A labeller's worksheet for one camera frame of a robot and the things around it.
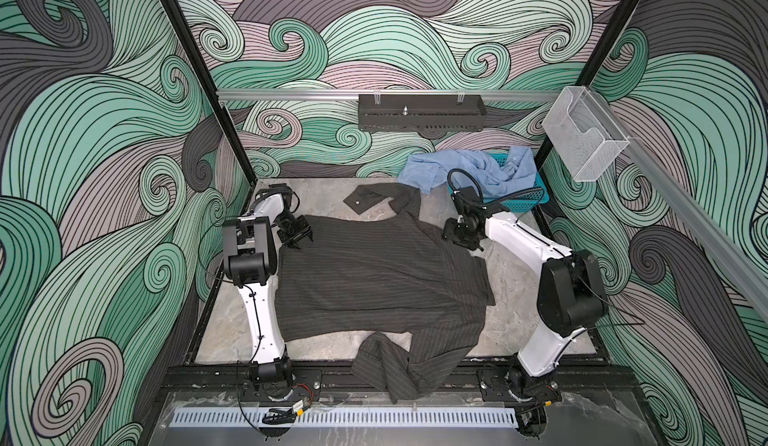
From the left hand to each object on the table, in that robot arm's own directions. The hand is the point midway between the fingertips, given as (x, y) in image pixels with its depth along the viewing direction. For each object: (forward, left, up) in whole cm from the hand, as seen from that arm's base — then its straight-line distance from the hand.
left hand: (308, 237), depth 100 cm
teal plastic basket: (+13, -76, +7) cm, 77 cm away
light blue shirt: (+27, -44, +6) cm, 52 cm away
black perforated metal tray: (+29, -37, +31) cm, 57 cm away
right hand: (-4, -47, +8) cm, 48 cm away
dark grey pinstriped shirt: (-21, -35, -1) cm, 41 cm away
